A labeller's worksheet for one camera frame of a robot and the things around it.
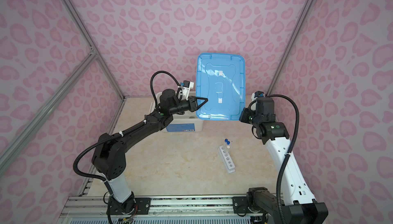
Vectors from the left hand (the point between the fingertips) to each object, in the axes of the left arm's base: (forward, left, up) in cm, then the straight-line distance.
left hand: (208, 98), depth 74 cm
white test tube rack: (-20, -10, -29) cm, 36 cm away
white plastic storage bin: (+1, +12, -21) cm, 24 cm away
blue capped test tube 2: (-15, -10, -18) cm, 25 cm away
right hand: (-5, -17, -3) cm, 18 cm away
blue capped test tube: (-13, -9, -17) cm, 24 cm away
